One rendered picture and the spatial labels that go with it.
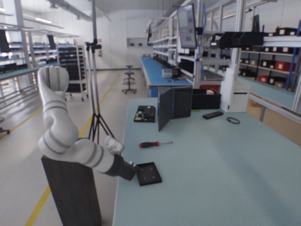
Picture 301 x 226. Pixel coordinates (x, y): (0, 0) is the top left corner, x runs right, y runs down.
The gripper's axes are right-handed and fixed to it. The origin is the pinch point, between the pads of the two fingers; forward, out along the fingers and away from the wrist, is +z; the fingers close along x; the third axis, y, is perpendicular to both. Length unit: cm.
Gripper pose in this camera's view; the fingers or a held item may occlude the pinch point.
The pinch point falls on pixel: (142, 170)
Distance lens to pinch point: 70.8
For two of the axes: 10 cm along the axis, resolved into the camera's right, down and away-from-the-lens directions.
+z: 5.4, 5.0, 6.8
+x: 6.5, 2.7, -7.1
